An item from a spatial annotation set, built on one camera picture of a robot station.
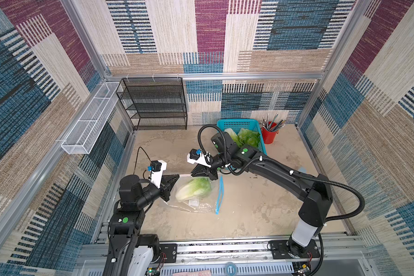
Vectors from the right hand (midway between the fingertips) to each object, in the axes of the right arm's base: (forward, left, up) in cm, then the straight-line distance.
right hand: (197, 172), depth 73 cm
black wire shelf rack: (+52, +28, -3) cm, 59 cm away
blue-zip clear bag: (-2, -10, -20) cm, 23 cm away
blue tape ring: (-31, -15, -22) cm, 40 cm away
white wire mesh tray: (+11, +46, +12) cm, 49 cm away
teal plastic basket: (+43, -22, -15) cm, 51 cm away
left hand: (-3, +8, +3) cm, 9 cm away
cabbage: (-1, +1, -11) cm, 11 cm away
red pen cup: (+34, -42, -17) cm, 57 cm away
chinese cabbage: (+33, -20, -14) cm, 41 cm away
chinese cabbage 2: (+28, -28, -11) cm, 41 cm away
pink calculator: (-33, +1, -21) cm, 39 cm away
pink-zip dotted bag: (-5, -1, -22) cm, 22 cm away
